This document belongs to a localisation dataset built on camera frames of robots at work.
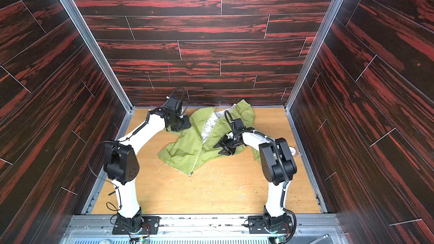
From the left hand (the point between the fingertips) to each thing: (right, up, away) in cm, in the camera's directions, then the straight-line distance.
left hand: (190, 125), depth 93 cm
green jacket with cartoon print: (+1, -13, +2) cm, 14 cm away
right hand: (+15, -13, +1) cm, 20 cm away
